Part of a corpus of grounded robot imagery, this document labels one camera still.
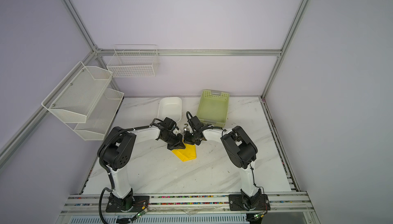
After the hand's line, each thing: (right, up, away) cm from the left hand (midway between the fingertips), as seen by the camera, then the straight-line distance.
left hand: (184, 147), depth 91 cm
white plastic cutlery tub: (-13, +25, +20) cm, 35 cm away
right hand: (-1, +3, +3) cm, 4 cm away
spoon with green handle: (0, +11, +10) cm, 14 cm away
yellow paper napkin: (+2, -3, -1) cm, 4 cm away
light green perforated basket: (+19, +25, +23) cm, 39 cm away
